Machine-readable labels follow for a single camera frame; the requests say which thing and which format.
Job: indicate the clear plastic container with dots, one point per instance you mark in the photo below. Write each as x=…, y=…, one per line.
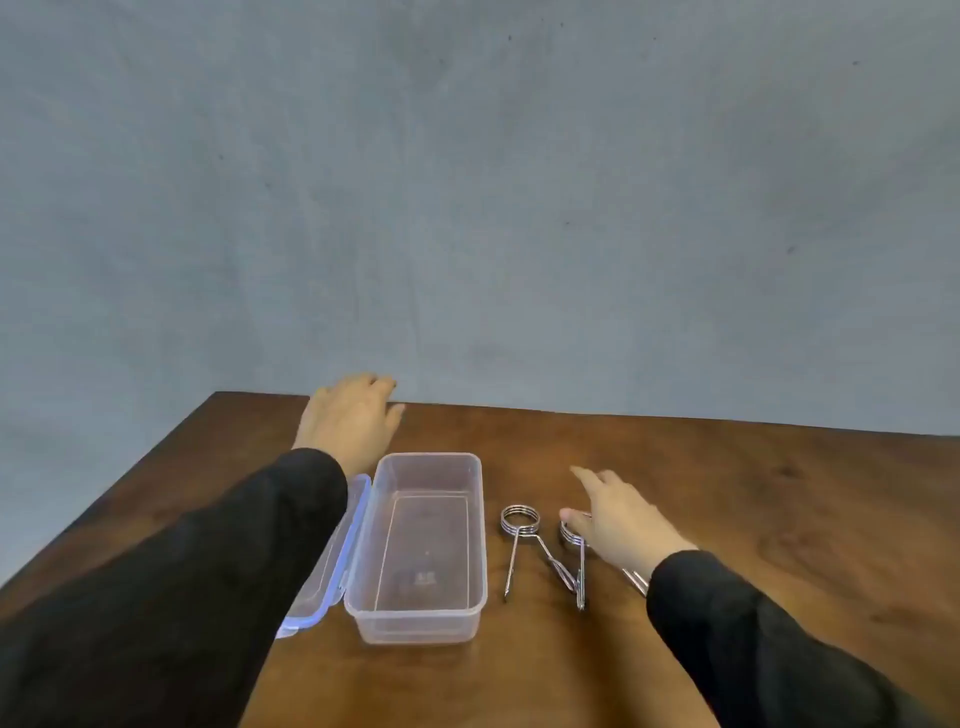
x=427, y=547

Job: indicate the person's right hand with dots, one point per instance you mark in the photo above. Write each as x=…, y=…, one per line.
x=626, y=525

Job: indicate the person's left forearm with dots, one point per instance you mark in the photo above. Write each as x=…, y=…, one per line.
x=187, y=600

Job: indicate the person's right forearm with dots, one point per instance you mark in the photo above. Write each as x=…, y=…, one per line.
x=750, y=652

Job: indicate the person's left hand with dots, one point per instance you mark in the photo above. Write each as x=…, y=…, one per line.
x=349, y=424

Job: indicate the clear lid with blue seal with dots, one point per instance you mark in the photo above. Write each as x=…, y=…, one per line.
x=334, y=570

